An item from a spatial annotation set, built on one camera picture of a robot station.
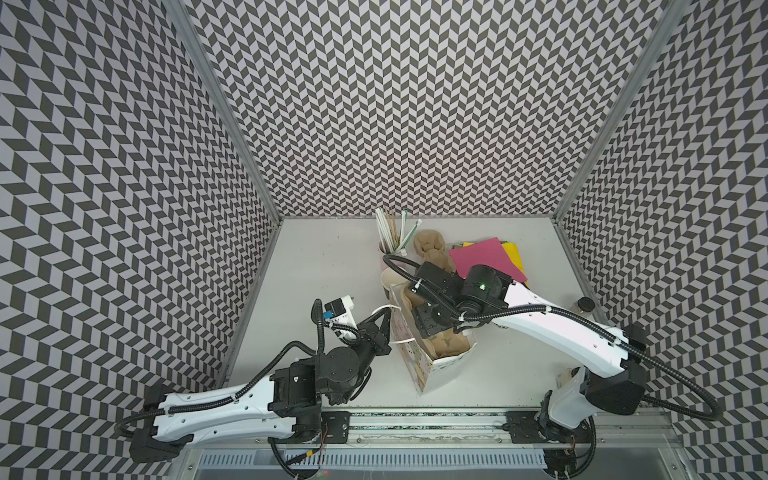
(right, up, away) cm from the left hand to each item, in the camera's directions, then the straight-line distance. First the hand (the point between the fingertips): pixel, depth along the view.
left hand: (393, 313), depth 64 cm
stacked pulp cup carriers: (+12, +14, +42) cm, 46 cm away
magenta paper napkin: (+32, +12, +38) cm, 51 cm away
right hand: (+9, -5, +4) cm, 11 cm away
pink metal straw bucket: (-5, +13, +35) cm, 38 cm away
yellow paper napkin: (+42, +12, +40) cm, 59 cm away
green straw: (+2, +13, +33) cm, 36 cm away
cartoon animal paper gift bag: (+8, -13, 0) cm, 15 cm away
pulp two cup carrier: (+11, -8, +5) cm, 15 cm away
